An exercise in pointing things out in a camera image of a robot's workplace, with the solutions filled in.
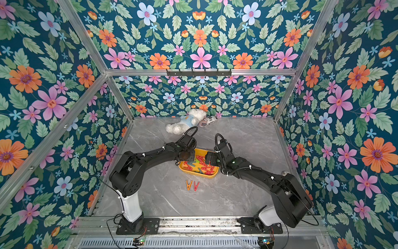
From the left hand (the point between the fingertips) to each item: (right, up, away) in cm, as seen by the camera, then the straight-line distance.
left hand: (193, 155), depth 96 cm
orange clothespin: (-2, -16, -10) cm, 19 cm away
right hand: (+12, 0, -9) cm, 14 cm away
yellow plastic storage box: (+3, -7, -2) cm, 8 cm away
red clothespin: (+2, -16, -9) cm, 19 cm away
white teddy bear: (-1, +25, +15) cm, 29 cm away
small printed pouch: (+8, +23, +19) cm, 31 cm away
